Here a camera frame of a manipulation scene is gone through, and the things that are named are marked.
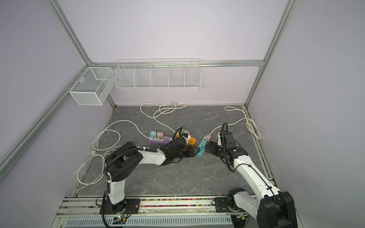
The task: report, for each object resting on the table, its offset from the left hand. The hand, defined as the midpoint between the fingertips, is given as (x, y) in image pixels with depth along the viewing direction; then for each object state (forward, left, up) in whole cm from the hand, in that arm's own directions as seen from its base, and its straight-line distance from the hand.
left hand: (199, 153), depth 88 cm
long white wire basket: (+50, +24, +25) cm, 61 cm away
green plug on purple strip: (+15, +29, +2) cm, 33 cm away
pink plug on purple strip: (+14, +25, +2) cm, 28 cm away
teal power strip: (+3, -2, -2) cm, 4 cm away
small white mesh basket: (+44, +71, +20) cm, 86 cm away
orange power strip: (+10, +4, -2) cm, 11 cm away
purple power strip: (+12, +22, -2) cm, 25 cm away
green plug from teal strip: (+5, -4, +2) cm, 7 cm away
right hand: (0, -7, +5) cm, 9 cm away
